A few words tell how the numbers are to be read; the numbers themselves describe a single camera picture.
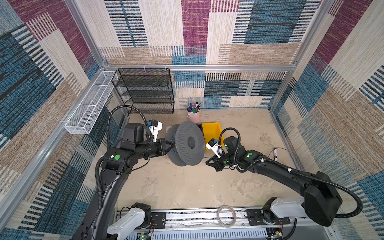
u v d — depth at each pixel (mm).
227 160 686
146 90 1103
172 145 634
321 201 414
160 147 553
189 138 665
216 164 689
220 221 724
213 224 728
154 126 587
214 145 715
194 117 1053
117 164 420
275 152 964
